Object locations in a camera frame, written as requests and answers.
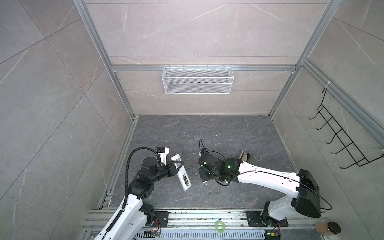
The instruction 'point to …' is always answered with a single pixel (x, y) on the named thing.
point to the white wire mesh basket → (197, 80)
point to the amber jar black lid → (332, 226)
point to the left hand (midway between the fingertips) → (182, 160)
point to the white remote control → (182, 173)
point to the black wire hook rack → (358, 158)
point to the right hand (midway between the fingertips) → (200, 171)
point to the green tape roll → (216, 224)
